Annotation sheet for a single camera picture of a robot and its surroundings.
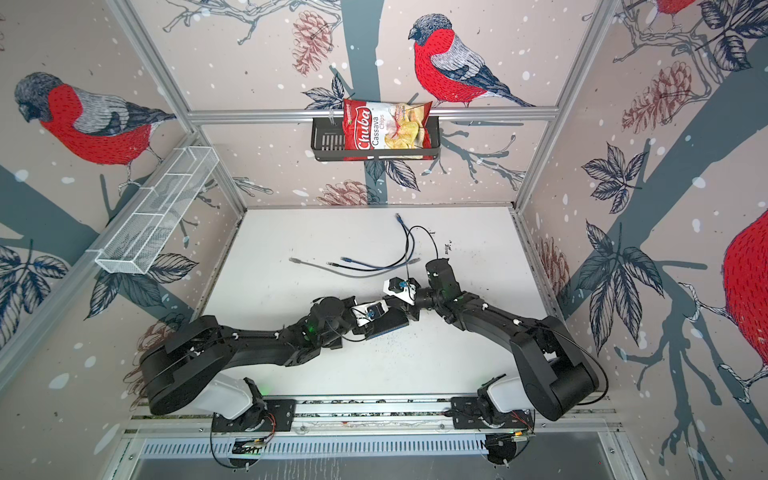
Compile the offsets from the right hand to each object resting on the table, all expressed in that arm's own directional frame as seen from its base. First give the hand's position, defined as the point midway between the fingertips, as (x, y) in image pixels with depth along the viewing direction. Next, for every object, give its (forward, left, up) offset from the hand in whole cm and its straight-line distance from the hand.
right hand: (383, 302), depth 82 cm
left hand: (0, +2, +1) cm, 2 cm away
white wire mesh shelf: (0, +59, +22) cm, 63 cm away
